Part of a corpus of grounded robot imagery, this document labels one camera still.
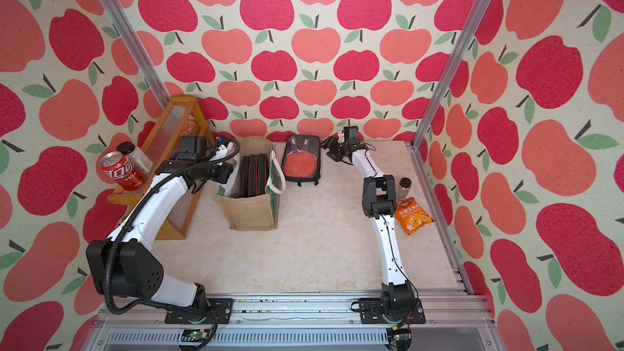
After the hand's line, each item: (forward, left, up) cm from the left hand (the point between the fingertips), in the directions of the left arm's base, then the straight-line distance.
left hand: (232, 171), depth 84 cm
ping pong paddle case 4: (-3, -3, -5) cm, 7 cm away
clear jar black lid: (-6, +23, +13) cm, 27 cm away
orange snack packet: (-9, -66, -15) cm, 68 cm away
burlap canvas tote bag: (-12, -9, +2) cm, 15 cm away
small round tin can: (+25, +24, -2) cm, 35 cm away
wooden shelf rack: (+24, +24, +5) cm, 34 cm away
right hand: (+25, -33, -14) cm, 44 cm away
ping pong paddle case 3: (+2, -6, -4) cm, 8 cm away
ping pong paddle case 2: (+4, -10, -5) cm, 11 cm away
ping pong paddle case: (+26, -23, -21) cm, 41 cm away
